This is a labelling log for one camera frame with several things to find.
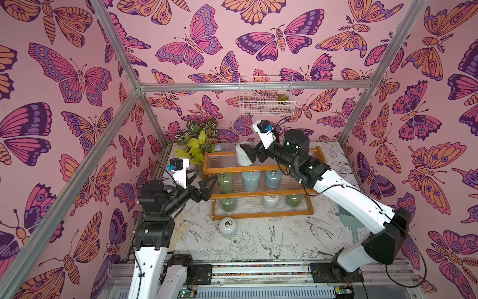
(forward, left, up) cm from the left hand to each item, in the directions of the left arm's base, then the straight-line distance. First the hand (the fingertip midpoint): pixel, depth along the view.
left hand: (209, 173), depth 64 cm
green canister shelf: (+4, -4, -12) cm, 13 cm away
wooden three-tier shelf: (+9, -20, -26) cm, 34 cm away
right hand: (+13, -15, +7) cm, 21 cm away
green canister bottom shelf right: (+4, -35, -27) cm, 45 cm away
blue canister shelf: (+5, -15, -12) cm, 20 cm away
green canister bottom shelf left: (+1, -5, -26) cm, 27 cm away
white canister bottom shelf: (+2, -24, -26) cm, 35 cm away
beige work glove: (-6, +17, -33) cm, 38 cm away
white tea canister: (-9, -5, -26) cm, 28 cm away
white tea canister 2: (+7, -11, 0) cm, 13 cm away
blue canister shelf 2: (+6, -25, -15) cm, 29 cm away
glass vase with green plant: (+25, +11, -9) cm, 28 cm away
